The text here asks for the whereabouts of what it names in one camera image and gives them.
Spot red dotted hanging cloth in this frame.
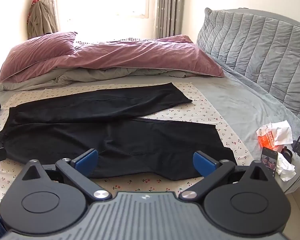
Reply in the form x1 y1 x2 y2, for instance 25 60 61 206
27 0 41 23

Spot cherry print bed sheet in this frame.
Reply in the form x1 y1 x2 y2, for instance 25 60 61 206
0 81 252 215

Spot crumpled white tissue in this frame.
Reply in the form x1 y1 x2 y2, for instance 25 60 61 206
275 158 297 182

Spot grey bed cover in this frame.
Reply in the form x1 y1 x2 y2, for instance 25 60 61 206
194 50 300 194

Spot window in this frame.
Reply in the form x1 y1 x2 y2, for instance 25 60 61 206
59 0 151 34

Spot smartphone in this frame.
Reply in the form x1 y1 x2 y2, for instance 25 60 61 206
260 147 279 180

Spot black pants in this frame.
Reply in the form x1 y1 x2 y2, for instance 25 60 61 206
0 82 238 182

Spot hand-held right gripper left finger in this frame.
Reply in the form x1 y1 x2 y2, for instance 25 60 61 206
22 149 112 202

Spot purple and grey duvet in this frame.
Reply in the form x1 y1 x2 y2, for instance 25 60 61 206
0 32 225 85

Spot black round cap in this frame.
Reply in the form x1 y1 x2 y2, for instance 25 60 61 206
281 146 294 165

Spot beige hanging coat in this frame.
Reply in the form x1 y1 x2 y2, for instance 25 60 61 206
27 0 58 39

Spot black metal bracket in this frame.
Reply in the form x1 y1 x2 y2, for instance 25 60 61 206
292 135 300 157

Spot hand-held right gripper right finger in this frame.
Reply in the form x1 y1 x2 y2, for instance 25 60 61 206
179 151 274 202

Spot orange tissue packet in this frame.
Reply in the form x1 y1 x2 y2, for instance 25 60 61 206
256 126 277 150

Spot grey quilted headboard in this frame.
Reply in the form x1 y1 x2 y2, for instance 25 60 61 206
196 7 300 120

